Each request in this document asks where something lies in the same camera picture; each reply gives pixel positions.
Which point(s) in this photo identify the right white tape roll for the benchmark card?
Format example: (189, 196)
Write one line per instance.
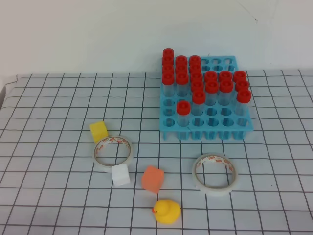
(214, 190)

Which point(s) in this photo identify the red capped tube back left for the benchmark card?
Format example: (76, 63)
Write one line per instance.
(168, 52)

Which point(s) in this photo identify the yellow rubber duck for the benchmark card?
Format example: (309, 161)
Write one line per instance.
(166, 211)

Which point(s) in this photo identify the yellow foam cube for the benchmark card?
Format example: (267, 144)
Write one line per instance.
(98, 131)

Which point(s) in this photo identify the white foam cube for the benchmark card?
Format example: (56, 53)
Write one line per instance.
(120, 175)

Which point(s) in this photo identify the orange foam cube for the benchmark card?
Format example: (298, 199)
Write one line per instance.
(152, 179)

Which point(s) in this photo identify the front red capped tube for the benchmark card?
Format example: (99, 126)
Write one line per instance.
(183, 111)

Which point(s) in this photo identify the blue test tube rack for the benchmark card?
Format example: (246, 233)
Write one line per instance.
(217, 77)

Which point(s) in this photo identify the red capped tube far right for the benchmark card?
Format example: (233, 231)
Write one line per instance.
(241, 85)

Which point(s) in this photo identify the red capped test tube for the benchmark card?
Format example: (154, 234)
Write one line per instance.
(241, 104)

